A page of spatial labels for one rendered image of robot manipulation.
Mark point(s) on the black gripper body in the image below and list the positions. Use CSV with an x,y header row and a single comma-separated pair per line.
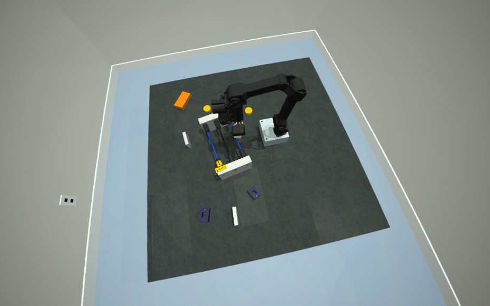
x,y
239,129

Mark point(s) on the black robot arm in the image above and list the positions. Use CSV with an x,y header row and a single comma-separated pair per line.
x,y
236,95

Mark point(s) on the orange block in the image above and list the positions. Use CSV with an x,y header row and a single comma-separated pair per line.
x,y
182,101

